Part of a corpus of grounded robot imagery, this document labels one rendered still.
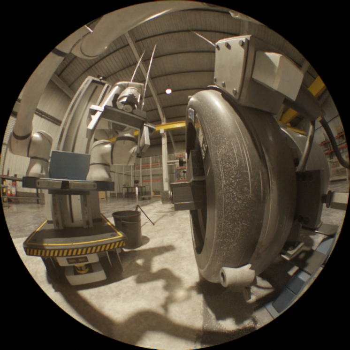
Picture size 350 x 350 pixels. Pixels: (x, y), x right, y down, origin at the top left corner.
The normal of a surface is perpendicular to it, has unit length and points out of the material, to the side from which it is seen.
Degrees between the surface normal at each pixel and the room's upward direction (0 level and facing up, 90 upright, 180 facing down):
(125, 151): 100
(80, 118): 90
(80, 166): 90
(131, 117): 156
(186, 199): 88
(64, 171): 90
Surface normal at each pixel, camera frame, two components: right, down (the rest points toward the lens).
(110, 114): 0.23, 0.84
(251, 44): -0.68, 0.66
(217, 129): -0.84, -0.15
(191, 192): -0.06, -0.16
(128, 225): 0.54, -0.08
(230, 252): -0.74, 0.15
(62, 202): 0.76, -0.13
